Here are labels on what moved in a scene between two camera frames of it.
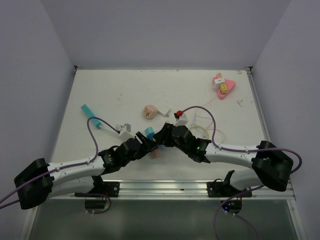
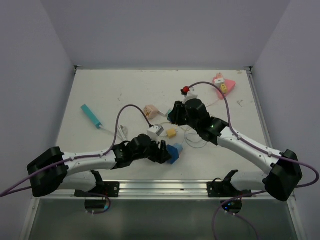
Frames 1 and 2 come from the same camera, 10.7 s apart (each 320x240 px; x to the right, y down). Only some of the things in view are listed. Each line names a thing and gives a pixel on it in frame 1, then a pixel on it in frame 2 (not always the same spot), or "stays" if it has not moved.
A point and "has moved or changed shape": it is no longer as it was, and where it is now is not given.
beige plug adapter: [150, 111] stays
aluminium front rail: [106, 190] stays
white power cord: [107, 130] has moved or changed shape
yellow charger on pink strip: [224, 89] stays
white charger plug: [162, 114] stays
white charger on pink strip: [218, 82] stays
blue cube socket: [150, 136] has moved or changed shape
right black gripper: [164, 135] to [175, 115]
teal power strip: [90, 114] stays
